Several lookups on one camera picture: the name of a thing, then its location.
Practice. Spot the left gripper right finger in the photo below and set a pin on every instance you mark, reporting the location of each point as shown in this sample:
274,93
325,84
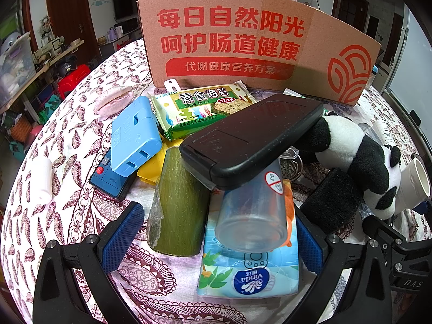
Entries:
367,295

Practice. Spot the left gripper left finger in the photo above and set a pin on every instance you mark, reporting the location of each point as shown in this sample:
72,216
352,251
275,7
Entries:
57,295

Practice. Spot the white PVC pipe fitting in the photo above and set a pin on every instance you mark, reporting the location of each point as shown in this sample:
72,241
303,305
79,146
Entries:
415,186

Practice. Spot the blue remote control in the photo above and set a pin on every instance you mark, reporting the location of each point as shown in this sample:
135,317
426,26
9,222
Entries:
106,180

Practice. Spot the panda plush toy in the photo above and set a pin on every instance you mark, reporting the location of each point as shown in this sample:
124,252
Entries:
337,142

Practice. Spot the green cylindrical roll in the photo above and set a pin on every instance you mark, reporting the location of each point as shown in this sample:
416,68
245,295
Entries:
179,210

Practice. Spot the Vinda tissue pack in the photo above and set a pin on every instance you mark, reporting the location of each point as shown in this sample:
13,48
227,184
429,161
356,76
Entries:
226,273

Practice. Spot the metal sink strainer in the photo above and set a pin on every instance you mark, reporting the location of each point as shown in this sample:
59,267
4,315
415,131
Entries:
291,164

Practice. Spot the yellow plastic block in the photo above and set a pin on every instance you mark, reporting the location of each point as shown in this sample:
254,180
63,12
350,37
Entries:
150,171

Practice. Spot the blue plastic box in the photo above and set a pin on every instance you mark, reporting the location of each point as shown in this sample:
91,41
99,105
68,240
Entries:
135,138

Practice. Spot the black rectangular case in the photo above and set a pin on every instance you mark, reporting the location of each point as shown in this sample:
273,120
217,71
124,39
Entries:
231,152

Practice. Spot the pink oval pad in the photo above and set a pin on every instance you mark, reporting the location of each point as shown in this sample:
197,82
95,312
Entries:
115,100

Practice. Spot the green seaweed snack packet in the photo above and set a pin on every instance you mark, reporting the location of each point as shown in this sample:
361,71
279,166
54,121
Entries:
185,112

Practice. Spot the clear storage bin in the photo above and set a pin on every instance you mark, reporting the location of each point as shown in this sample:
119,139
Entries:
17,66

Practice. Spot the printed cardboard box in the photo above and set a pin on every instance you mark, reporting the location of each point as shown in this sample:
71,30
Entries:
267,44

